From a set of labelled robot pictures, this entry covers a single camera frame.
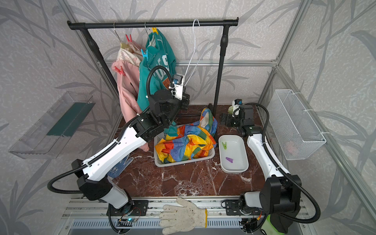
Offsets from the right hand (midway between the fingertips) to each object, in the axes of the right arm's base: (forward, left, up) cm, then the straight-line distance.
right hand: (226, 114), depth 83 cm
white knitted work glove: (-47, +28, -23) cm, 59 cm away
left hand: (-5, +21, +24) cm, 32 cm away
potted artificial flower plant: (+13, -6, -10) cm, 17 cm away
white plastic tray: (-14, -6, -22) cm, 27 cm away
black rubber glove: (-49, -21, -23) cm, 58 cm away
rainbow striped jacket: (-12, +18, -9) cm, 23 cm away
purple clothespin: (-17, -3, -22) cm, 28 cm away
